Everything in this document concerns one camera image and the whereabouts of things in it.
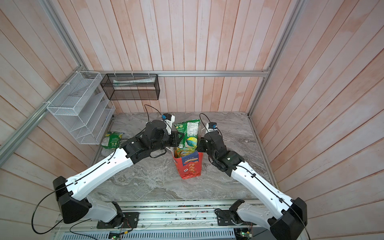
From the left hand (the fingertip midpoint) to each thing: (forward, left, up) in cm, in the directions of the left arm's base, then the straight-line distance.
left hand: (183, 138), depth 70 cm
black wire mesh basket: (+48, +39, -4) cm, 62 cm away
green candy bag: (+3, -3, +3) cm, 5 cm away
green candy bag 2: (+17, +51, -26) cm, 59 cm away
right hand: (+4, -9, -5) cm, 11 cm away
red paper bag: (-6, -3, -16) cm, 18 cm away
